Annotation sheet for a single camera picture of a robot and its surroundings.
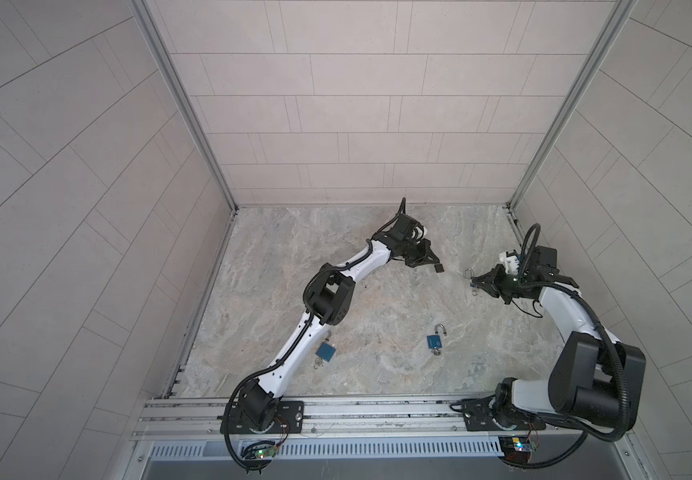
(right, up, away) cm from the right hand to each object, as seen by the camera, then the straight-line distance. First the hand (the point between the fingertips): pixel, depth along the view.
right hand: (473, 276), depth 84 cm
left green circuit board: (-54, -36, -19) cm, 67 cm away
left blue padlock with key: (-42, -21, -2) cm, 47 cm away
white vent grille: (-39, -37, -16) cm, 56 cm away
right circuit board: (+4, -37, -15) cm, 40 cm away
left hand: (-5, +5, +11) cm, 13 cm away
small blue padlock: (+3, -1, +13) cm, 13 cm away
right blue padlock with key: (-11, -18, -1) cm, 21 cm away
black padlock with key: (-7, +1, +11) cm, 13 cm away
